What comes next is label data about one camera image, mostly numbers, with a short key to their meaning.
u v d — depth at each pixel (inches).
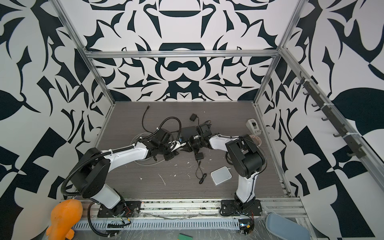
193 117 42.8
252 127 40.1
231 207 29.5
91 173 17.6
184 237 26.0
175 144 29.9
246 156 19.9
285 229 27.2
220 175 33.0
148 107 45.8
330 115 21.6
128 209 28.7
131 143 37.8
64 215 25.9
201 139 30.3
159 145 27.5
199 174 33.6
